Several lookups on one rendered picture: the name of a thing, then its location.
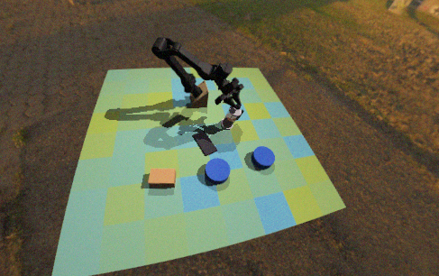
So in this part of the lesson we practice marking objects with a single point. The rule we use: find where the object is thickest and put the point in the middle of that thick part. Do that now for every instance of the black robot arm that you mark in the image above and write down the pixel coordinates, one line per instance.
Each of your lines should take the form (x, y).
(161, 48)

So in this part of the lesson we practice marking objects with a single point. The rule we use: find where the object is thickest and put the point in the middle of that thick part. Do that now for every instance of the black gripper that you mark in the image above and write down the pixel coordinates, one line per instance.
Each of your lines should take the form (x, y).
(226, 96)

